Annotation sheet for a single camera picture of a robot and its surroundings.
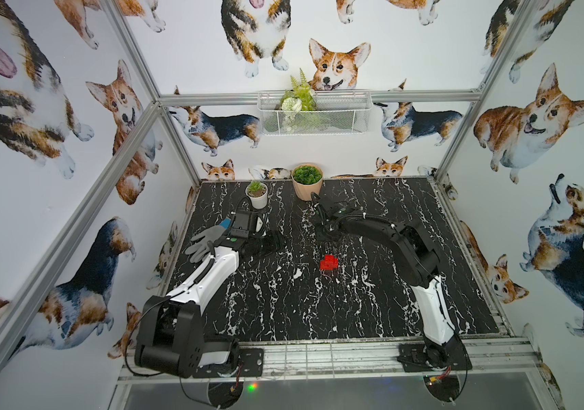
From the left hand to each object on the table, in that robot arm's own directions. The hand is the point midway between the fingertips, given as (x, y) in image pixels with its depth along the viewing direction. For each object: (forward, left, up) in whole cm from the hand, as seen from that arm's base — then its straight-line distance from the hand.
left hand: (287, 239), depth 85 cm
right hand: (+8, -11, -10) cm, 17 cm away
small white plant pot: (+26, +13, -6) cm, 30 cm away
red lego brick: (-5, -14, -9) cm, 18 cm away
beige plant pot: (+31, -7, -2) cm, 32 cm away
